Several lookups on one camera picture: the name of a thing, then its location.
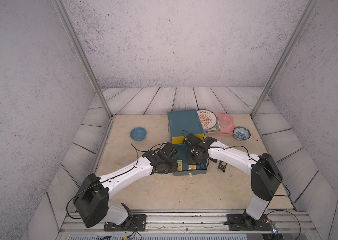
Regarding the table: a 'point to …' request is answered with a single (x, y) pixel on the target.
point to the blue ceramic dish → (138, 134)
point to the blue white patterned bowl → (241, 133)
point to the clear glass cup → (226, 120)
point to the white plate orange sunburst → (207, 118)
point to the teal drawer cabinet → (182, 123)
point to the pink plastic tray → (224, 131)
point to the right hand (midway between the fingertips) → (190, 162)
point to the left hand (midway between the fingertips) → (179, 170)
